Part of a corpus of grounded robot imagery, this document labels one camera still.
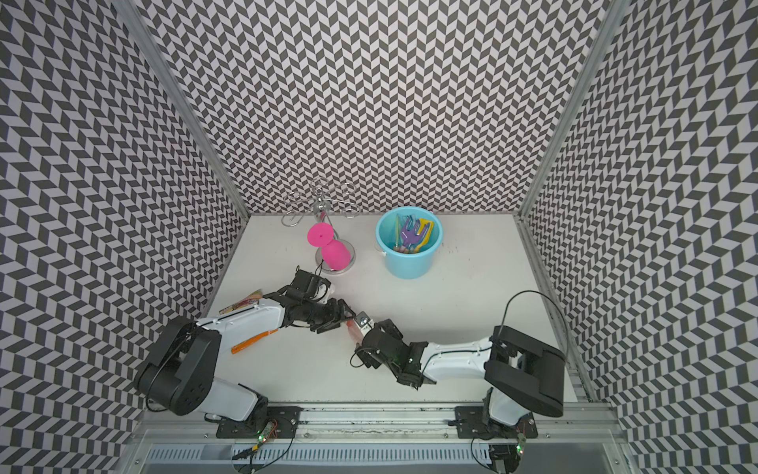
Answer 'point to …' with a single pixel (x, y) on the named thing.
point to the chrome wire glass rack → (324, 199)
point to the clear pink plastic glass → (355, 331)
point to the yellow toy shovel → (424, 230)
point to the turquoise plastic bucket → (409, 266)
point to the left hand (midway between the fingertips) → (348, 322)
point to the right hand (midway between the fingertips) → (372, 338)
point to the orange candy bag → (245, 303)
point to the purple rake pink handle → (410, 231)
